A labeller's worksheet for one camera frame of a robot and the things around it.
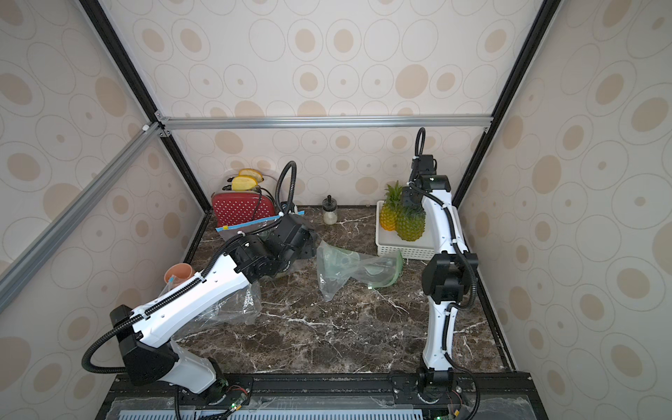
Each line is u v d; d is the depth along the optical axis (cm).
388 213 104
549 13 68
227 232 76
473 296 47
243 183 102
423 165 71
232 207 102
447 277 57
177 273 89
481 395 70
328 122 92
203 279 44
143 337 40
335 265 97
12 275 51
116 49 73
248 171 106
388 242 106
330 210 107
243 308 85
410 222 94
